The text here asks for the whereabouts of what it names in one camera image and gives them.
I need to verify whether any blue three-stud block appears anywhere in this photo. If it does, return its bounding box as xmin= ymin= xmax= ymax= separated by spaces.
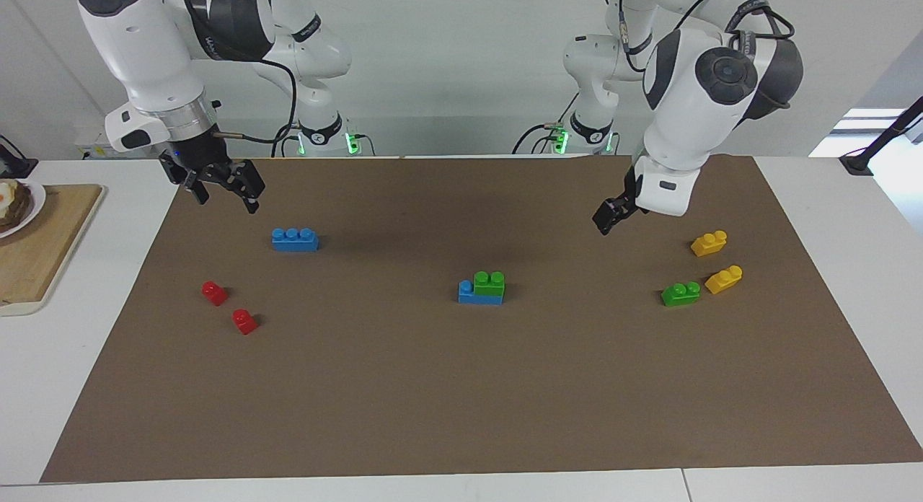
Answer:
xmin=458 ymin=279 xmax=504 ymax=306
xmin=272 ymin=228 xmax=319 ymax=252

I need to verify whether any yellow two-stud block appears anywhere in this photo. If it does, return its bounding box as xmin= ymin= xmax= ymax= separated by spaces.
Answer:
xmin=691 ymin=230 xmax=728 ymax=257
xmin=705 ymin=265 xmax=743 ymax=295

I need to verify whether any white power box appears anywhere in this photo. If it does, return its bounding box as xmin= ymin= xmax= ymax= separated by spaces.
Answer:
xmin=74 ymin=131 xmax=127 ymax=161

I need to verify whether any white plate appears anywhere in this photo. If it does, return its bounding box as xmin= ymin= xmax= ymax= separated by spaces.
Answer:
xmin=0 ymin=179 xmax=47 ymax=239

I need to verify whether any wooden cutting board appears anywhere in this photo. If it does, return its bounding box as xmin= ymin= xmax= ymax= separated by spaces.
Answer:
xmin=0 ymin=185 xmax=104 ymax=306

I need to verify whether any brown toy food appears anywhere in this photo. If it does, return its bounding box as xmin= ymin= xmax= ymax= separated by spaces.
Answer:
xmin=0 ymin=180 xmax=33 ymax=234

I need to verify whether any black clamp stand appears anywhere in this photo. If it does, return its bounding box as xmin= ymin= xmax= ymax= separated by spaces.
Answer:
xmin=839 ymin=97 xmax=923 ymax=177

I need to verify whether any brown paper mat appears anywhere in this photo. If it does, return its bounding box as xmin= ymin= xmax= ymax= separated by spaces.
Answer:
xmin=40 ymin=154 xmax=923 ymax=483

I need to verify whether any black base cable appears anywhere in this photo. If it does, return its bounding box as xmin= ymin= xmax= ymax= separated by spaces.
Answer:
xmin=271 ymin=123 xmax=300 ymax=158
xmin=512 ymin=91 xmax=579 ymax=155

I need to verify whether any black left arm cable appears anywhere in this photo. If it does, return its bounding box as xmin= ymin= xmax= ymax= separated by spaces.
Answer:
xmin=619 ymin=0 xmax=796 ymax=74

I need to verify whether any black desk mount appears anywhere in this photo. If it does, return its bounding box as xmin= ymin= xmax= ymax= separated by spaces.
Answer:
xmin=0 ymin=136 xmax=39 ymax=179

